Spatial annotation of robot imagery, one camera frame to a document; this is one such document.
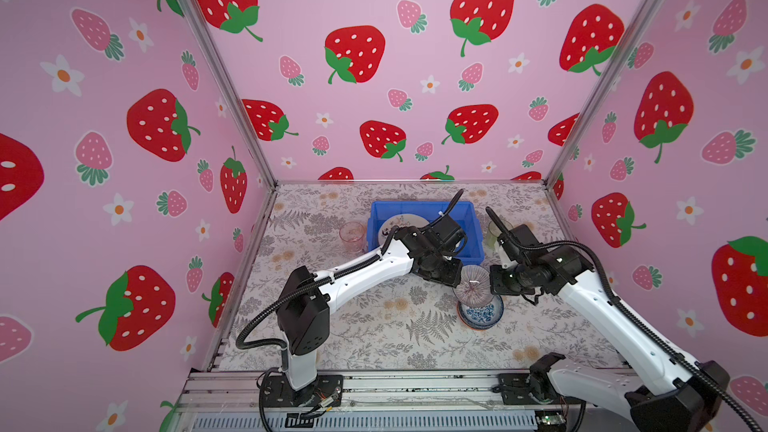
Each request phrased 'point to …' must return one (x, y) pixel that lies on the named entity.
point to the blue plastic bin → (465, 214)
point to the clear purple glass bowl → (476, 288)
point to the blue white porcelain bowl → (495, 301)
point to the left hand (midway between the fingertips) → (458, 280)
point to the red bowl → (481, 317)
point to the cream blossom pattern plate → (400, 219)
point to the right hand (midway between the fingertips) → (488, 283)
